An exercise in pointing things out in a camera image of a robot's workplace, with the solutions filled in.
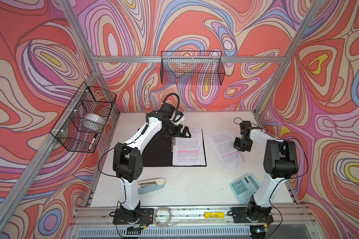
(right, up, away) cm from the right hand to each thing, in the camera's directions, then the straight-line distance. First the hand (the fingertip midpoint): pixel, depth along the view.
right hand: (239, 151), depth 97 cm
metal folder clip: (-45, +5, +4) cm, 45 cm away
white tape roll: (-82, +20, -24) cm, 88 cm away
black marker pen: (-82, +9, -25) cm, 86 cm away
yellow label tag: (-22, -27, -25) cm, 43 cm away
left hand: (-36, +12, -12) cm, 40 cm away
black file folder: (-53, -2, +2) cm, 53 cm away
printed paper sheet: (-10, +4, +5) cm, 12 cm away
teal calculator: (-3, -18, -15) cm, 24 cm away
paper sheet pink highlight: (-33, 0, -1) cm, 33 cm away
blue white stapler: (-57, -16, -16) cm, 62 cm away
